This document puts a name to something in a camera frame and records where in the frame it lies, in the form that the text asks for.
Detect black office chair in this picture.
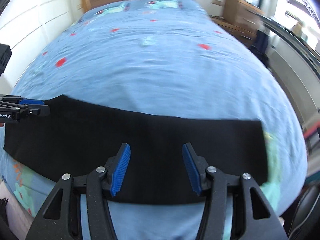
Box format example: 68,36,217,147
288,184,319,240

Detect black pants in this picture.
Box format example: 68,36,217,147
4,95,268,205

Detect wooden chest of drawers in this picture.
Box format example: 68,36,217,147
211,0,263,48

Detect long desk with rail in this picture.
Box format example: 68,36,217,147
258,14,319,81

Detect dark bag on floor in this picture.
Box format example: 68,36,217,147
249,30,269,67

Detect white wardrobe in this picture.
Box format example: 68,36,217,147
1,0,82,88

